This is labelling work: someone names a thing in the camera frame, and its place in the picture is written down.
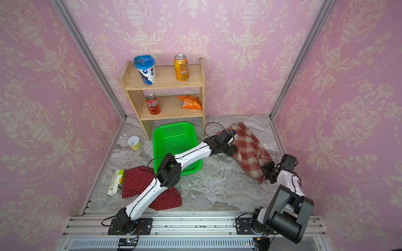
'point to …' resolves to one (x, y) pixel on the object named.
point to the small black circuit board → (127, 242)
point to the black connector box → (263, 243)
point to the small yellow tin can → (135, 143)
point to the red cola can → (153, 104)
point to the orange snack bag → (190, 102)
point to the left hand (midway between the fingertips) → (231, 148)
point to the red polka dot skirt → (136, 180)
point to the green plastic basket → (174, 138)
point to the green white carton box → (116, 183)
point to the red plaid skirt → (250, 157)
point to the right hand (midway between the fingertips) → (264, 167)
